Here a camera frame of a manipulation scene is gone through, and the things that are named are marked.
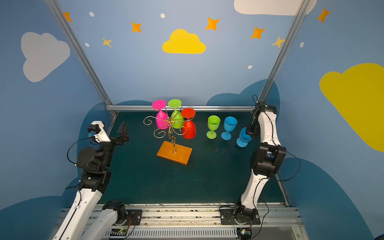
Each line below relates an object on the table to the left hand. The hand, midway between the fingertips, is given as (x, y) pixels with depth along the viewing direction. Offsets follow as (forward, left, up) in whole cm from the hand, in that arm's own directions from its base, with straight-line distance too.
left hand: (112, 122), depth 65 cm
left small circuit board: (-37, 0, -41) cm, 55 cm away
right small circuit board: (-37, -62, -41) cm, 83 cm away
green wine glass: (+25, -50, -26) cm, 61 cm away
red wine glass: (+8, -34, -13) cm, 37 cm away
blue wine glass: (+7, -66, -21) cm, 69 cm away
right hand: (+10, -73, -21) cm, 76 cm away
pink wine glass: (+14, -18, -12) cm, 26 cm away
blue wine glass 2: (+20, -60, -23) cm, 67 cm away
